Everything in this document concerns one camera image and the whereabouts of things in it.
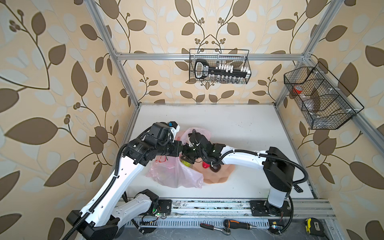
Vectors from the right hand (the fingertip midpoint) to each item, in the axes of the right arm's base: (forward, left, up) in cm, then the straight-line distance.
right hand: (173, 155), depth 76 cm
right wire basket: (+16, -77, +18) cm, 81 cm away
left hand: (-1, -6, +9) cm, 11 cm away
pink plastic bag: (-7, +2, -3) cm, 8 cm away
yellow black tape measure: (-31, -64, -13) cm, 72 cm away
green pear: (-3, -6, -4) cm, 8 cm away
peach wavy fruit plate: (-7, -20, -15) cm, 26 cm away
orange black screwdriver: (-29, -29, -14) cm, 43 cm away
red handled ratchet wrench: (-31, -24, -14) cm, 42 cm away
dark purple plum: (-3, -22, -11) cm, 25 cm away
